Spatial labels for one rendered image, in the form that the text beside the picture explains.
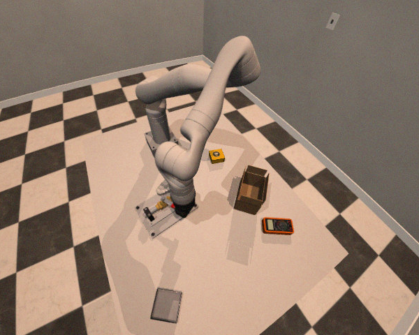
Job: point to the orange digital multimeter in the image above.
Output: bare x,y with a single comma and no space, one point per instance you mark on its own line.
277,226

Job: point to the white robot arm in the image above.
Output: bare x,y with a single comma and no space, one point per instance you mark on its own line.
236,65

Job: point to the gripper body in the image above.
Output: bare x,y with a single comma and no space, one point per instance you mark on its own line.
183,203

